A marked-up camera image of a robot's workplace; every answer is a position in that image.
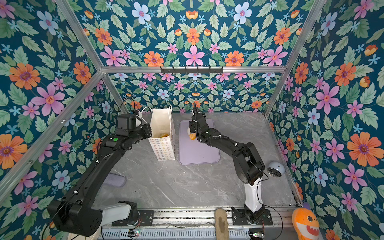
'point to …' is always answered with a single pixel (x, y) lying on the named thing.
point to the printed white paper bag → (163, 133)
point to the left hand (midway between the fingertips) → (153, 124)
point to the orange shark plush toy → (306, 225)
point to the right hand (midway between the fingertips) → (194, 119)
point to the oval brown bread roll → (192, 136)
